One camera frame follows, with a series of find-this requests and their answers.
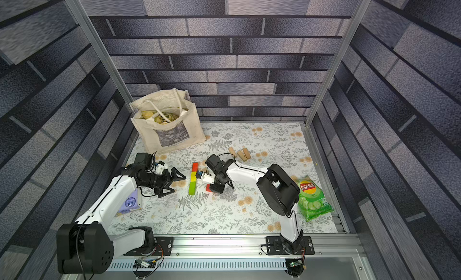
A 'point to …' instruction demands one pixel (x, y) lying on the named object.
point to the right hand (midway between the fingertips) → (214, 184)
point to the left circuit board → (143, 263)
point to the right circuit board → (295, 267)
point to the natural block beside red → (232, 151)
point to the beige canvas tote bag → (166, 119)
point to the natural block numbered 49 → (242, 155)
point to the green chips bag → (311, 202)
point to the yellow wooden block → (193, 177)
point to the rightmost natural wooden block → (247, 152)
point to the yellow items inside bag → (147, 115)
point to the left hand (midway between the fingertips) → (180, 181)
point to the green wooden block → (192, 188)
